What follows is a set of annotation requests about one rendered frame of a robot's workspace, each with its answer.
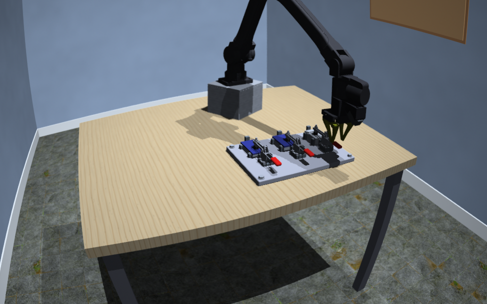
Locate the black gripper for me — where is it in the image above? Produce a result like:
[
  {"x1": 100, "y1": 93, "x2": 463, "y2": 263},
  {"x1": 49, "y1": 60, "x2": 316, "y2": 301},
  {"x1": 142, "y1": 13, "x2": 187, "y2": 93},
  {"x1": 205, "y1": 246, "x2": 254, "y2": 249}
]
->
[{"x1": 321, "y1": 94, "x2": 354, "y2": 144}]

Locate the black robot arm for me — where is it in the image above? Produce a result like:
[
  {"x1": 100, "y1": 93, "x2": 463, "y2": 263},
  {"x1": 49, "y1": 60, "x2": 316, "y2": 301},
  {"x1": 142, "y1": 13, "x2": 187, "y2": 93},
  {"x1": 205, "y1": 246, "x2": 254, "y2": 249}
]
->
[{"x1": 218, "y1": 0, "x2": 370, "y2": 126}]

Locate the blue rectangular block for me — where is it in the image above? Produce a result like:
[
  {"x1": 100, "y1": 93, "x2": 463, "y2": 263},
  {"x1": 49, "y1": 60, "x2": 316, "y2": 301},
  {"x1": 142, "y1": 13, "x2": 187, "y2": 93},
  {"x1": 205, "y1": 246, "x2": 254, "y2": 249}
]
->
[
  {"x1": 240, "y1": 139, "x2": 261, "y2": 157},
  {"x1": 272, "y1": 134, "x2": 294, "y2": 151}
]

